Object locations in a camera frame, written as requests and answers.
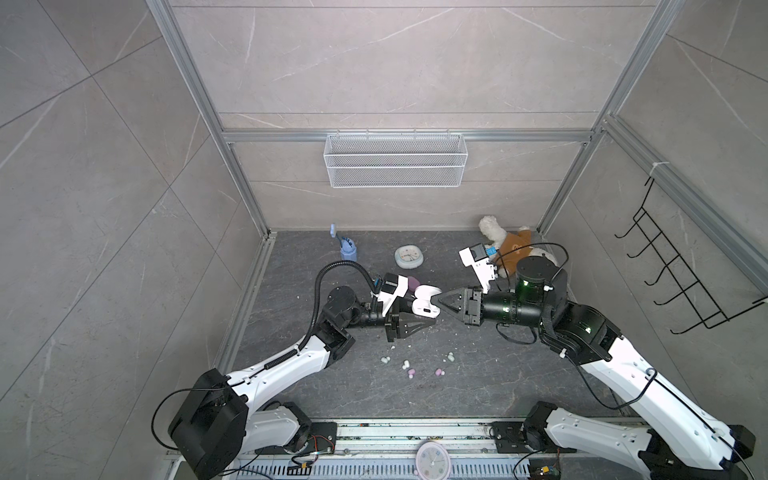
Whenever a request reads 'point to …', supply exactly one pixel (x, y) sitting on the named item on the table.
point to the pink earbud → (411, 372)
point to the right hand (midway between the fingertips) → (433, 300)
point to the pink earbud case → (413, 283)
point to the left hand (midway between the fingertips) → (432, 310)
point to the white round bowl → (409, 256)
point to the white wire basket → (395, 160)
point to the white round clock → (433, 461)
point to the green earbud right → (451, 356)
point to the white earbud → (406, 364)
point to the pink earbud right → (439, 372)
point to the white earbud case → (423, 306)
